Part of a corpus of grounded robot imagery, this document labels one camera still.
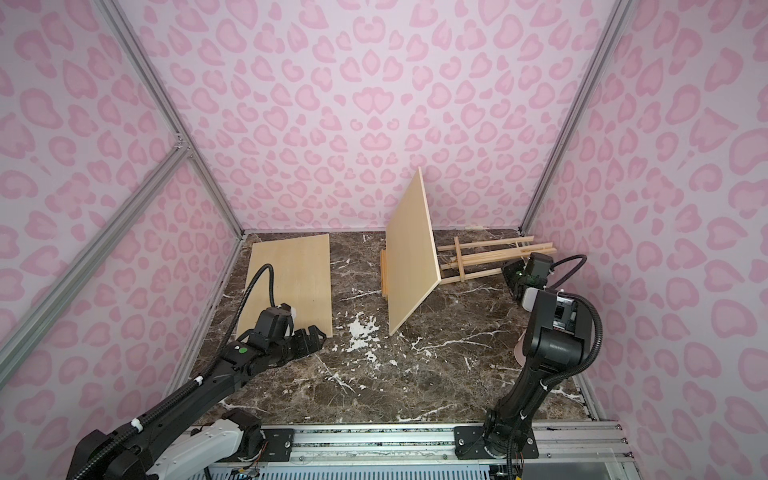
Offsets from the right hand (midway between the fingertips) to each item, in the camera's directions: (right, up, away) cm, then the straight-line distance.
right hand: (507, 260), depth 98 cm
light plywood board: (-70, -7, +7) cm, 70 cm away
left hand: (-59, -22, -15) cm, 64 cm away
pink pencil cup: (-1, -26, -12) cm, 29 cm away
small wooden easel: (-15, 0, +4) cm, 15 cm away
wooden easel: (-41, -4, +2) cm, 41 cm away
